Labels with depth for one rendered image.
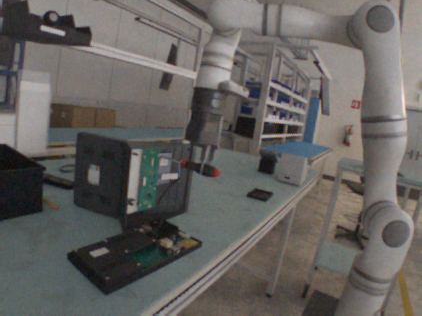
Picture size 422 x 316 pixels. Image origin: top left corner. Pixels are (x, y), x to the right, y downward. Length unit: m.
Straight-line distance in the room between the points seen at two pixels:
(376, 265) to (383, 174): 0.19
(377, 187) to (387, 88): 0.21
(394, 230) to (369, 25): 0.40
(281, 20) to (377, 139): 0.31
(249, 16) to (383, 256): 0.56
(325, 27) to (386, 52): 0.14
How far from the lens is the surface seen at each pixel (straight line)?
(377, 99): 0.58
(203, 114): 0.56
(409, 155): 7.21
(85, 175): 0.76
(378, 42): 0.59
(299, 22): 0.60
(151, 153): 0.65
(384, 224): 0.61
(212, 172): 0.57
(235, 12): 0.60
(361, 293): 0.68
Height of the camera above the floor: 1.32
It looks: 8 degrees down
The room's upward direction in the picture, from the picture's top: 9 degrees clockwise
